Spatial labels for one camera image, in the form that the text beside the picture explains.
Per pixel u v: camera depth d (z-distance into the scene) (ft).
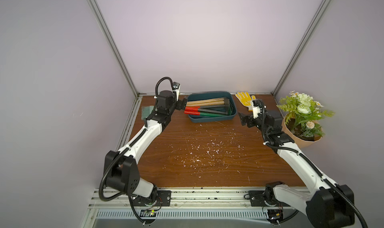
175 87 2.25
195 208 2.34
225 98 3.69
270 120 1.91
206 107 3.47
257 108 2.18
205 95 3.84
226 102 3.62
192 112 3.22
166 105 2.00
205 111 3.29
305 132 2.64
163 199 2.39
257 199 2.37
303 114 2.38
